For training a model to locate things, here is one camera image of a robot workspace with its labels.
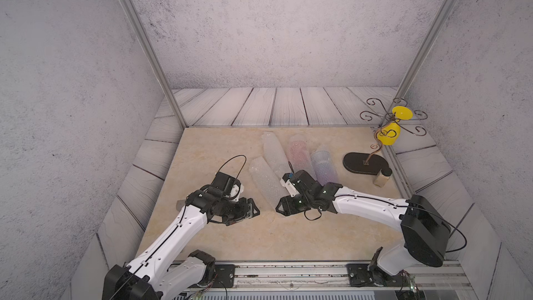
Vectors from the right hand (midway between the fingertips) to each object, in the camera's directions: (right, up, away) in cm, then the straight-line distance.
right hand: (281, 209), depth 80 cm
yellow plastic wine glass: (+38, +28, -6) cm, 47 cm away
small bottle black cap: (+44, +10, +11) cm, 47 cm away
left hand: (-10, -1, -4) cm, 11 cm away
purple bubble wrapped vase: (+19, +14, +11) cm, 26 cm away
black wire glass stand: (+40, +15, +24) cm, 49 cm away
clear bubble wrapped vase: (-2, +19, +22) cm, 29 cm away
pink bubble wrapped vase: (+9, +20, +17) cm, 27 cm away
